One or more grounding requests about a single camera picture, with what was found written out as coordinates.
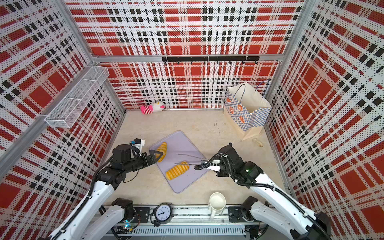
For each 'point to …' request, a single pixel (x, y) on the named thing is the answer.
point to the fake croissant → (163, 148)
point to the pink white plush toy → (154, 107)
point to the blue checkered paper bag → (247, 110)
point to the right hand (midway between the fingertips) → (217, 161)
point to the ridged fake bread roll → (177, 171)
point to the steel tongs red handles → (183, 154)
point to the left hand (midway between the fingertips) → (158, 158)
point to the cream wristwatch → (259, 142)
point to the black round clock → (162, 214)
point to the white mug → (217, 202)
